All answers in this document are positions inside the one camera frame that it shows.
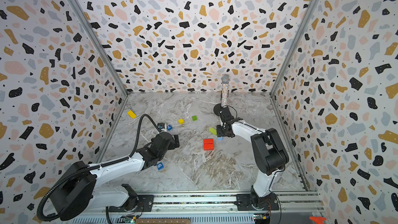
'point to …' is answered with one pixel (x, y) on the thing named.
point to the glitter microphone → (225, 79)
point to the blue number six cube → (160, 166)
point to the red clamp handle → (317, 220)
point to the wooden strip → (162, 221)
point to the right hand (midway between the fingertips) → (219, 128)
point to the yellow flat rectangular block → (131, 114)
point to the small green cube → (194, 118)
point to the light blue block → (220, 138)
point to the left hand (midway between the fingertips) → (171, 134)
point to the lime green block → (213, 130)
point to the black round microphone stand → (217, 109)
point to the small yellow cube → (181, 121)
